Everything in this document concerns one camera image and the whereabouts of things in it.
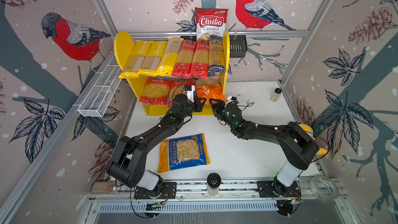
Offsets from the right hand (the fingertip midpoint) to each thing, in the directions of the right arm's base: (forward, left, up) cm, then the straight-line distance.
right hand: (208, 100), depth 85 cm
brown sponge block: (-42, +49, -16) cm, 66 cm away
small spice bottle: (+18, -47, -16) cm, 53 cm away
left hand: (0, -1, +4) cm, 4 cm away
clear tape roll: (-37, -59, -21) cm, 72 cm away
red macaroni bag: (+8, +32, -2) cm, 33 cm away
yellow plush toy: (-7, -57, -14) cm, 60 cm away
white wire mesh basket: (-11, +53, +11) cm, 55 cm away
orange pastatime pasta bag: (+5, 0, +2) cm, 5 cm away
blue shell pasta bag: (-24, +13, -17) cm, 32 cm away
